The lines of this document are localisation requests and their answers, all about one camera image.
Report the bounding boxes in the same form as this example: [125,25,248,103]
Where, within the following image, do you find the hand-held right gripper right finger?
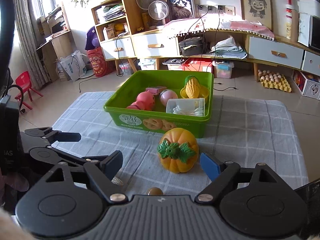
[195,152,285,204]

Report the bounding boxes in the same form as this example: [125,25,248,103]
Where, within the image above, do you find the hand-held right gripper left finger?
[37,150,128,204]

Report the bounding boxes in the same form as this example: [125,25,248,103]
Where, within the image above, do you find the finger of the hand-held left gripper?
[24,127,82,146]
[56,151,109,168]

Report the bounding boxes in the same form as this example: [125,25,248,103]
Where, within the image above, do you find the orange toy pumpkin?
[157,127,200,174]

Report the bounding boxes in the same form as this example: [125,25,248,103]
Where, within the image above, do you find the clear cotton swab jar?
[166,98,205,117]

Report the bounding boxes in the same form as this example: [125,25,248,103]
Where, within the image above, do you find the pink rubber animal toy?
[126,92,156,110]

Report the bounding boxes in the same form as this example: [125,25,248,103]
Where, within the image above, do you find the yellow plastic strainer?
[180,86,209,99]

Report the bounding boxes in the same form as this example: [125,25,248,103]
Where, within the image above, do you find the pink round toy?
[160,90,178,106]

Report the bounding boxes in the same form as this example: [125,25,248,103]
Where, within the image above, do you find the toy corn cob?
[184,76,201,99]

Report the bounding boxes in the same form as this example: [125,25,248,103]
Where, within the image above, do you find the small pink box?
[146,86,167,95]

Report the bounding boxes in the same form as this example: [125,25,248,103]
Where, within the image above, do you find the green plastic box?
[104,70,215,139]

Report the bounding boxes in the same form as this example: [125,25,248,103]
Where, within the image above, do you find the grey checked tablecloth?
[51,91,309,198]

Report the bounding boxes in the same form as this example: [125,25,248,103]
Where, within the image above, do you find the red plastic stool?
[15,71,43,103]

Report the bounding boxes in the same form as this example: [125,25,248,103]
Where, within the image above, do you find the white plastic bag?
[57,50,87,82]

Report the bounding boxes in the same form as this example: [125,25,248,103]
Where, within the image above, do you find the red bucket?
[87,49,114,78]

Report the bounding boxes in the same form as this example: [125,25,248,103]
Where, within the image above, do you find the clear lidded storage box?
[213,60,235,78]
[119,61,137,75]
[139,59,157,71]

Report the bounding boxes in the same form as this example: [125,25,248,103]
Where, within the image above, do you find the wooden desk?
[36,1,73,82]

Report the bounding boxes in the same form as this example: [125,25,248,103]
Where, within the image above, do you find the red cardboard box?
[184,59,213,74]

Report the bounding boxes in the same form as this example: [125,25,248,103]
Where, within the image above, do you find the purple plastic item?
[85,26,102,51]

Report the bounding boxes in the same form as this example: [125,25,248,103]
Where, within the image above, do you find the black glossy object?
[294,180,320,240]

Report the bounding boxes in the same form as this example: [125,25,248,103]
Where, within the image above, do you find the grey curtain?
[11,0,50,90]

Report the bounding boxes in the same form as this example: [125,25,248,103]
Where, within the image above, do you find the tray of eggs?
[258,69,292,92]

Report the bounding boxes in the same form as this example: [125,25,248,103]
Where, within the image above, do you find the pile of papers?
[210,35,248,60]

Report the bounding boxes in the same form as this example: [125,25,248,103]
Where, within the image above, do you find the black printer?
[178,36,204,57]

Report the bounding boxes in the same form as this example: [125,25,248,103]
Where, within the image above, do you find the white crate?
[293,70,320,97]

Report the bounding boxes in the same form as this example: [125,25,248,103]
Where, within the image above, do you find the stack of papers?
[102,4,125,22]

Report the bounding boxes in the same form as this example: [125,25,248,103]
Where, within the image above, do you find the wooden cabinet with white drawers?
[100,27,320,82]

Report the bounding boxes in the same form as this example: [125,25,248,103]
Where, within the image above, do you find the yellow box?
[142,12,152,29]

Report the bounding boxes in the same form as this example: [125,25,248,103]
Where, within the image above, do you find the wooden shelf unit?
[91,0,145,42]

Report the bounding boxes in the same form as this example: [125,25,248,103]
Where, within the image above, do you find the pink tasselled cloth cover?
[162,19,275,40]

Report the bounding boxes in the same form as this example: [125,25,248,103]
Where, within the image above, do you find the white desk fan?
[148,0,170,26]

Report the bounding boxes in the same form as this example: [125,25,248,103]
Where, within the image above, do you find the framed cat picture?
[165,0,195,22]

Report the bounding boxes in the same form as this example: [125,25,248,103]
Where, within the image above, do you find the framed girl drawing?
[239,0,273,30]

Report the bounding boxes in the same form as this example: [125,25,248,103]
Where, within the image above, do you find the microwave oven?
[309,15,320,53]

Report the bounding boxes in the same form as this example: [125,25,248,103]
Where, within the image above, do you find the white box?
[297,0,320,18]

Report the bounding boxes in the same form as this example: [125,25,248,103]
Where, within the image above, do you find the black power cable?
[215,82,237,91]

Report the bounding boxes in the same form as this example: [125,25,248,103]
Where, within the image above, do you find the wall sockets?
[197,4,235,15]

